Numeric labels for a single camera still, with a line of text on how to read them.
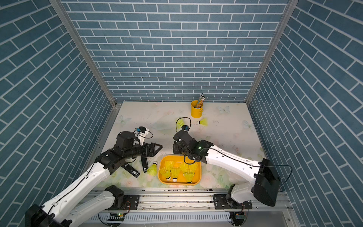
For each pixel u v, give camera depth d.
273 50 0.88
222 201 0.74
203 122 1.06
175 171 0.85
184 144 0.56
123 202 0.69
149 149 0.67
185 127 0.70
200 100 1.03
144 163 0.85
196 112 1.08
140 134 0.69
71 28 0.77
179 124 1.02
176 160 0.89
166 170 0.82
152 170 0.85
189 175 0.83
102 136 1.04
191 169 0.83
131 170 0.81
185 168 0.82
